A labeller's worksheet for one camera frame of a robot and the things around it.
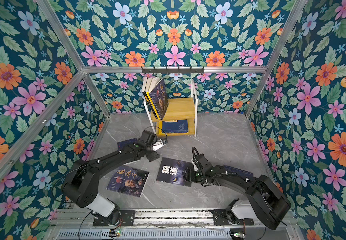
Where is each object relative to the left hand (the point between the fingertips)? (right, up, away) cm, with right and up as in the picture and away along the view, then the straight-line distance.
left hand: (155, 142), depth 90 cm
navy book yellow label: (+15, +10, +14) cm, 23 cm away
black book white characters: (+9, -17, -1) cm, 19 cm away
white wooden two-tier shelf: (+15, +15, +1) cm, 21 cm away
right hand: (+19, -19, -5) cm, 28 cm away
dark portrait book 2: (-14, -21, -5) cm, 26 cm away
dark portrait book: (+4, +26, -6) cm, 27 cm away
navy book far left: (-26, -2, +13) cm, 29 cm away
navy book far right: (+55, -19, +1) cm, 58 cm away
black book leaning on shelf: (-2, +25, -12) cm, 27 cm away
